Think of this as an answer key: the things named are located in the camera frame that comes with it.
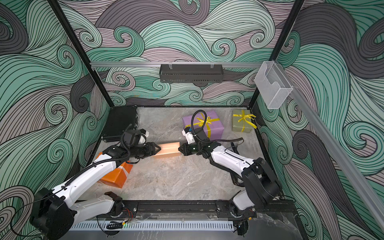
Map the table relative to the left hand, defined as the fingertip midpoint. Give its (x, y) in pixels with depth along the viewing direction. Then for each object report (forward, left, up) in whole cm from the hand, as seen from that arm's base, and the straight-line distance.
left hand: (158, 149), depth 80 cm
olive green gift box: (+27, -54, -9) cm, 61 cm away
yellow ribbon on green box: (+29, -57, -7) cm, 64 cm away
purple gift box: (+16, -33, -2) cm, 37 cm away
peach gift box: (0, -5, -2) cm, 6 cm away
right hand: (+1, -11, -3) cm, 11 cm away
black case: (+31, +35, -11) cm, 48 cm away
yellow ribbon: (+10, -26, +11) cm, 31 cm away
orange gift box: (-14, +20, -5) cm, 25 cm away
